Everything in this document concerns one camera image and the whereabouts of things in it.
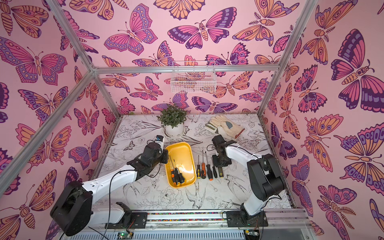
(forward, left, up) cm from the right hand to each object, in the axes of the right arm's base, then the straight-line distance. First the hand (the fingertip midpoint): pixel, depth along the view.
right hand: (216, 164), depth 91 cm
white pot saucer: (+21, +30, -1) cm, 36 cm away
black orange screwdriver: (-3, +8, -1) cm, 9 cm away
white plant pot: (+25, +28, 0) cm, 38 cm away
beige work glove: (+29, -12, 0) cm, 32 cm away
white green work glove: (+31, +2, -1) cm, 31 cm away
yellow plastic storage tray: (+4, +21, +5) cm, 22 cm away
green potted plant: (+23, +27, +19) cm, 40 cm away
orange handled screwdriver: (-4, +5, -1) cm, 6 cm away
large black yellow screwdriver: (-4, -2, 0) cm, 5 cm away
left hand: (+4, +29, +10) cm, 30 cm away
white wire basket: (+48, +18, +30) cm, 59 cm away
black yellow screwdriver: (-3, +11, 0) cm, 12 cm away
